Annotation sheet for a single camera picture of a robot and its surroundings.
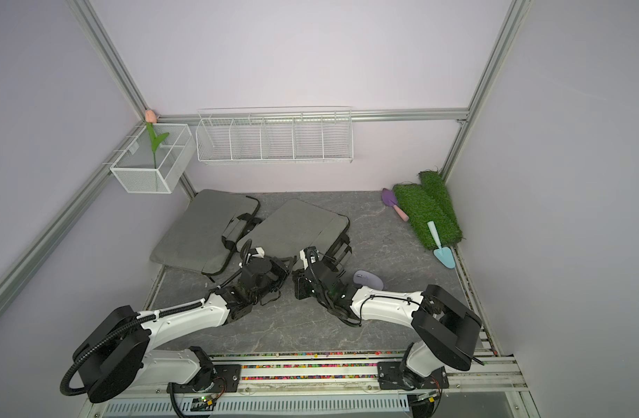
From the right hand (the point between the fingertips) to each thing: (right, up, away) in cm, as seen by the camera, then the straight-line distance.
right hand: (292, 276), depth 82 cm
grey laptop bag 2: (-37, +12, +21) cm, 44 cm away
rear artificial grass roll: (+59, +34, +34) cm, 76 cm away
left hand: (+2, +5, +1) cm, 5 cm away
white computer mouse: (+26, -3, +9) cm, 27 cm away
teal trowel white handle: (+58, +4, +19) cm, 61 cm away
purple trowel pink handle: (+40, +27, +37) cm, 61 cm away
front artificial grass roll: (+52, +22, +29) cm, 63 cm away
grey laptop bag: (0, +16, +17) cm, 23 cm away
